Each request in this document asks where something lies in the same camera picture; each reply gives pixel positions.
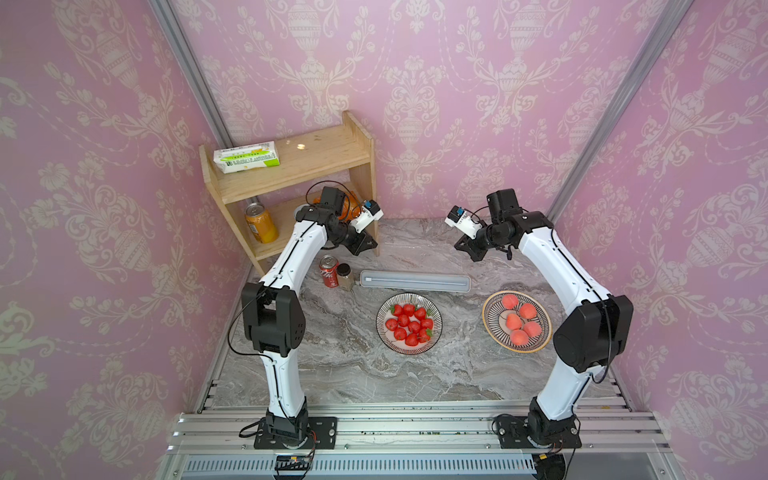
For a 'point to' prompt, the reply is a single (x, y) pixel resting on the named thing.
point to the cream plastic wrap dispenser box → (416, 281)
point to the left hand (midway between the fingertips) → (372, 243)
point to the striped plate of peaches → (517, 320)
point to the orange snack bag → (352, 206)
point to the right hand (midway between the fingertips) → (462, 242)
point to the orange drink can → (260, 220)
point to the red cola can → (329, 269)
